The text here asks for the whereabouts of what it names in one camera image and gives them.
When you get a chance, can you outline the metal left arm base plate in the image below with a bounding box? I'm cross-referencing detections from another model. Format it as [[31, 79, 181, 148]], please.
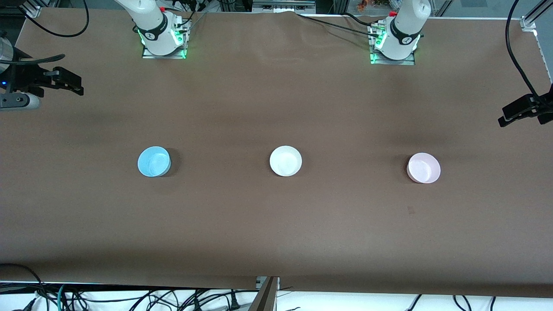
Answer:
[[368, 22, 416, 66]]

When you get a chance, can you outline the light blue plastic bowl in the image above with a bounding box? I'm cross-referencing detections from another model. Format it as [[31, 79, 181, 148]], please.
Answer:
[[137, 146, 172, 178]]

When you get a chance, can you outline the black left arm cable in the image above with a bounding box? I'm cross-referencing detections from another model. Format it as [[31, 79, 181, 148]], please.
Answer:
[[505, 0, 546, 106]]

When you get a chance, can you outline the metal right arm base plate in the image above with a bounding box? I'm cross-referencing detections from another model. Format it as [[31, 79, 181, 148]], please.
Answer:
[[142, 17, 188, 60]]

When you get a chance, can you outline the aluminium frame post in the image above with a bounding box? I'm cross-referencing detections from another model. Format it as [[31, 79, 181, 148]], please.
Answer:
[[248, 276, 280, 311]]

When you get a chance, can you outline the orange background object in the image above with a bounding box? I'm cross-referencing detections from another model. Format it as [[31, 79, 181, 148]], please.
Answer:
[[356, 0, 391, 12]]

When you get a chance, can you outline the pink plastic bowl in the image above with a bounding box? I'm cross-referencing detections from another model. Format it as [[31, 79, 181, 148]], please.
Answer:
[[407, 152, 442, 184]]

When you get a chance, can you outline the black base cable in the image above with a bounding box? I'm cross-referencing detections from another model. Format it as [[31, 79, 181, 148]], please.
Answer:
[[343, 12, 381, 29], [295, 12, 383, 39]]

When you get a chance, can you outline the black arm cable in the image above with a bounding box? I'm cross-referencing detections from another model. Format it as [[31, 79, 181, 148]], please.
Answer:
[[505, 0, 546, 106], [9, 0, 90, 65]]

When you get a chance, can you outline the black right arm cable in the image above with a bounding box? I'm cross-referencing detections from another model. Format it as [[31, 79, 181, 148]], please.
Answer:
[[9, 0, 90, 65]]

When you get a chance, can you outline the white plastic bowl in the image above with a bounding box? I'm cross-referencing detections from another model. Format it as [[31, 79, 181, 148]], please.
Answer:
[[270, 146, 303, 177]]

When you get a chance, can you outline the aluminium frame profile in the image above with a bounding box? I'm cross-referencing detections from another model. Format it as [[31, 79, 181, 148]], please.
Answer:
[[252, 0, 316, 14]]

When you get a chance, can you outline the brown table cover sheet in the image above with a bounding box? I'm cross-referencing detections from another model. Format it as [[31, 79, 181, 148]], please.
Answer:
[[0, 8, 553, 298]]

